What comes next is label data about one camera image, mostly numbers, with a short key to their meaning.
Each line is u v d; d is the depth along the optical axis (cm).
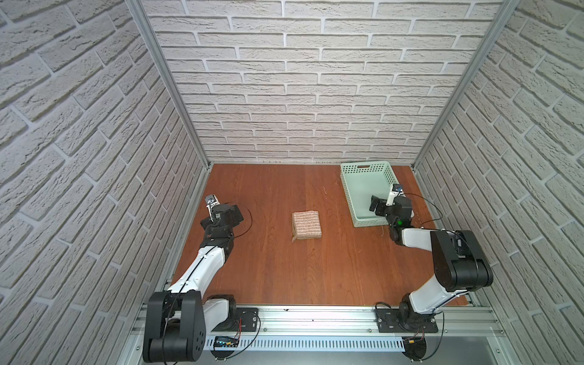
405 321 67
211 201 74
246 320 73
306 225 95
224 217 66
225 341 72
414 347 69
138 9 69
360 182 111
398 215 74
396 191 82
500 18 71
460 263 47
